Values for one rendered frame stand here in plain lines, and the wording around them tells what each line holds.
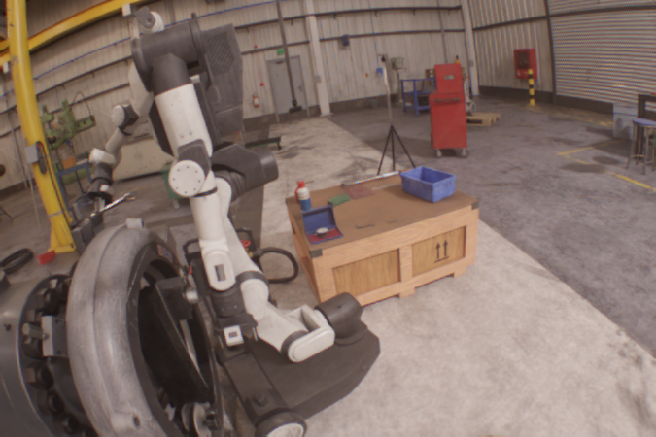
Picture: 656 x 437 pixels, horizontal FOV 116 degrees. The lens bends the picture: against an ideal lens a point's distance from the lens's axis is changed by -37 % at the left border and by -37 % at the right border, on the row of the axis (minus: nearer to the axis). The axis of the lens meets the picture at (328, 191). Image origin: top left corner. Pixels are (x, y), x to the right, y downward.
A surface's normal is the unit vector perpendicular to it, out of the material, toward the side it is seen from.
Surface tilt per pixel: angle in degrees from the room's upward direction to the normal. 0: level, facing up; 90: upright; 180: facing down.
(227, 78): 91
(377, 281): 90
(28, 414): 74
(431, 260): 90
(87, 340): 42
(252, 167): 90
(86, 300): 30
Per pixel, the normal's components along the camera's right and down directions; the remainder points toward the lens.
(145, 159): 0.00, 0.34
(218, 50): 0.39, 0.27
